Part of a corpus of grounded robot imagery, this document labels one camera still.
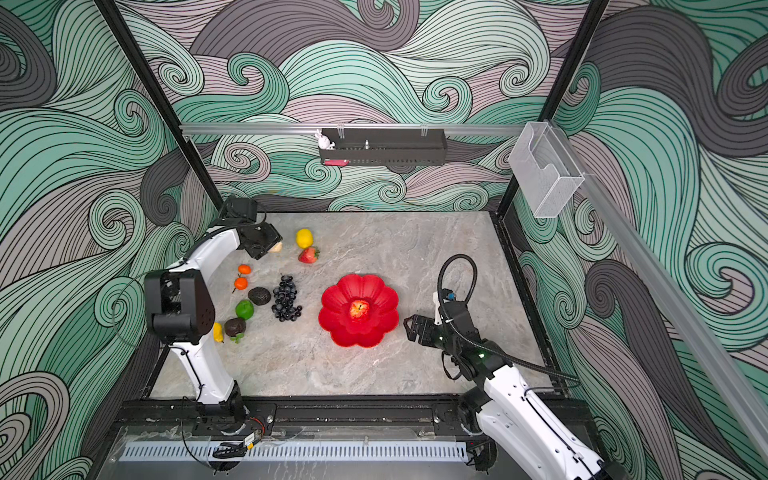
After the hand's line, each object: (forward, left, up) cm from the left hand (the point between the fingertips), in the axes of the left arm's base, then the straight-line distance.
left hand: (277, 238), depth 96 cm
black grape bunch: (-16, -4, -9) cm, 19 cm away
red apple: (-22, -28, -7) cm, 36 cm away
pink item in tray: (+14, -20, +20) cm, 31 cm away
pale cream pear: (-5, -1, +1) cm, 5 cm away
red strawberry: (0, -9, -10) cm, 13 cm away
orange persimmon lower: (-11, +13, -11) cm, 20 cm away
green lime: (-21, +8, -10) cm, 24 cm away
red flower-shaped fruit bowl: (-26, -25, -12) cm, 38 cm away
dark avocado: (-16, +5, -9) cm, 19 cm away
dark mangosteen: (-27, +9, -9) cm, 29 cm away
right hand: (-29, -43, -3) cm, 52 cm away
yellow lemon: (+8, -5, -10) cm, 14 cm away
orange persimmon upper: (-5, +13, -11) cm, 18 cm away
